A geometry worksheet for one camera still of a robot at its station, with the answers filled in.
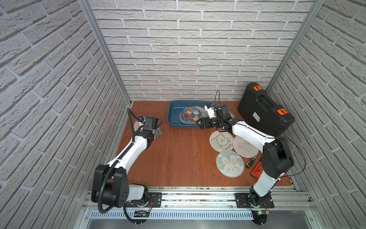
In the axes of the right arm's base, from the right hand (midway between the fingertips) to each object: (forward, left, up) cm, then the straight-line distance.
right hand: (203, 120), depth 90 cm
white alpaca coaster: (-7, -13, -15) cm, 21 cm away
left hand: (-4, +33, -2) cm, 33 cm away
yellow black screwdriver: (-25, -26, -13) cm, 38 cm away
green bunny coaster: (-23, -15, -16) cm, 32 cm away
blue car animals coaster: (+16, +8, -12) cm, 22 cm away
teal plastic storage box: (+24, +20, -12) cm, 33 cm away
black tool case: (+3, -35, +5) cm, 35 cm away
